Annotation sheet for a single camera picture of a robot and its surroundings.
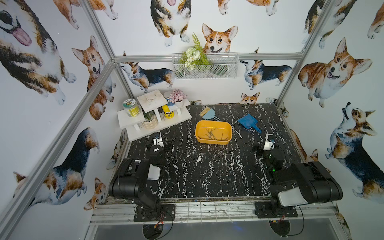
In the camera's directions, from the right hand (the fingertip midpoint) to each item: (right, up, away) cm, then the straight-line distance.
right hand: (267, 137), depth 89 cm
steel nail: (-25, -1, +15) cm, 29 cm away
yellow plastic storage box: (-31, +1, +17) cm, 35 cm away
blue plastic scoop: (-4, +9, +23) cm, 25 cm away
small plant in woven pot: (-75, +9, +15) cm, 77 cm away
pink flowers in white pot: (-54, +25, +4) cm, 60 cm away
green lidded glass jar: (-81, +17, +1) cm, 83 cm away
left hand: (-65, +1, +3) cm, 65 cm away
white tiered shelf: (-71, +14, +15) cm, 74 cm away
